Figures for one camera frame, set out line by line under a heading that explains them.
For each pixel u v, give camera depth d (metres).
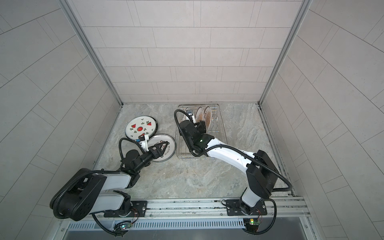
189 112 0.68
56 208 0.38
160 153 0.72
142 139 0.74
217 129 0.97
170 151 0.88
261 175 0.42
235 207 0.71
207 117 0.96
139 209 0.70
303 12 0.72
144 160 0.71
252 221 0.69
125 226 0.64
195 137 0.60
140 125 1.00
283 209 0.72
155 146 0.72
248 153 0.46
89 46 0.85
